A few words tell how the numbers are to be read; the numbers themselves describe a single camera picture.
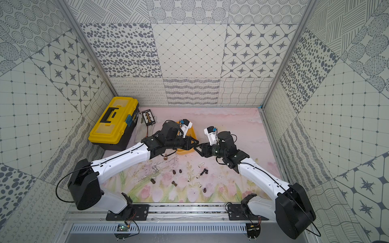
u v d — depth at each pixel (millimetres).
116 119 907
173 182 836
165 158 921
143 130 1041
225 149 614
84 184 414
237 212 734
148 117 1108
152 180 819
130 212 681
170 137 623
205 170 878
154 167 881
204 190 799
